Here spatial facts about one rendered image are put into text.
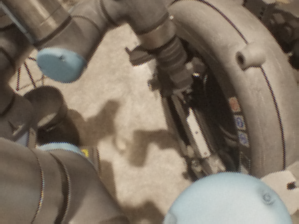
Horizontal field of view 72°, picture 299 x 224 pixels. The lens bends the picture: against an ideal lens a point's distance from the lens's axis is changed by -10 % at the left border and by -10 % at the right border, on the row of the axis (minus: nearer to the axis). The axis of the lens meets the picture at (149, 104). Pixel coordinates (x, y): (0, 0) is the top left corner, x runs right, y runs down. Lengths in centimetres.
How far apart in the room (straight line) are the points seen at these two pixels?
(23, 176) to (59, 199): 4
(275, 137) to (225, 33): 24
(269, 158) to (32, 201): 45
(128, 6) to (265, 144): 39
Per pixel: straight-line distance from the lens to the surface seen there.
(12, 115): 70
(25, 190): 19
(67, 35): 42
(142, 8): 47
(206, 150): 80
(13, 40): 70
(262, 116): 48
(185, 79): 58
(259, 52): 47
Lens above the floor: 123
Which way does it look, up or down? 50 degrees down
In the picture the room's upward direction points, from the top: 7 degrees counter-clockwise
